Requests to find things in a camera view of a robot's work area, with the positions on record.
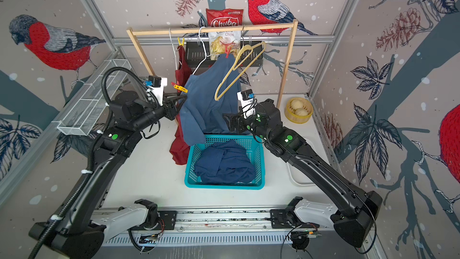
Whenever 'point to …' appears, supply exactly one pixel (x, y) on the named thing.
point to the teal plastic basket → (256, 151)
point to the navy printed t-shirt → (224, 162)
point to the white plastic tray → (300, 177)
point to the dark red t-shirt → (180, 151)
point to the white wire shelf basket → (82, 118)
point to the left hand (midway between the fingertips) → (185, 91)
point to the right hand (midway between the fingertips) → (230, 110)
